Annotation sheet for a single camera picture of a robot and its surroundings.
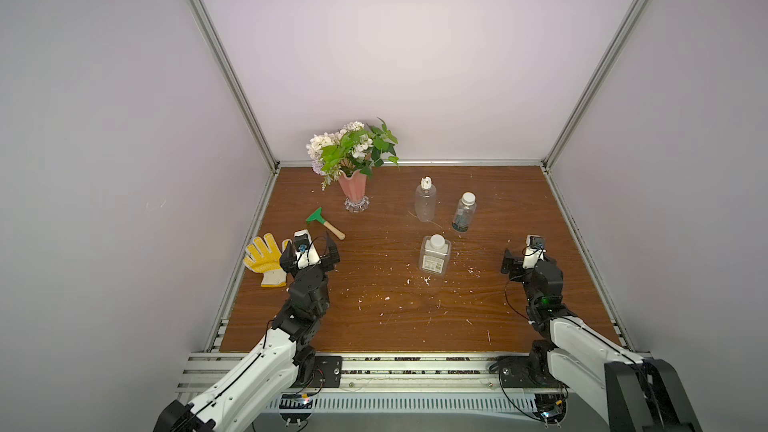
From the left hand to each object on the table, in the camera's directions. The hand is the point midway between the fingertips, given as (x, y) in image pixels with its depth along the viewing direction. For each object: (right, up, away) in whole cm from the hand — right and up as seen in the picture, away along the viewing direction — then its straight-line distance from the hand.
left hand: (313, 236), depth 78 cm
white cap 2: (+32, +15, +14) cm, 38 cm away
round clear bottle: (+32, +9, +17) cm, 38 cm away
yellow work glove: (-21, -10, +17) cm, 28 cm away
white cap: (+34, -2, +1) cm, 34 cm away
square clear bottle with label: (+34, -6, +4) cm, 34 cm away
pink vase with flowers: (+9, +23, +8) cm, 26 cm away
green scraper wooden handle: (-4, +4, +22) cm, 23 cm away
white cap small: (+45, +10, +12) cm, 47 cm away
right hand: (+62, -4, +8) cm, 62 cm away
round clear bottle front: (+45, +5, +17) cm, 48 cm away
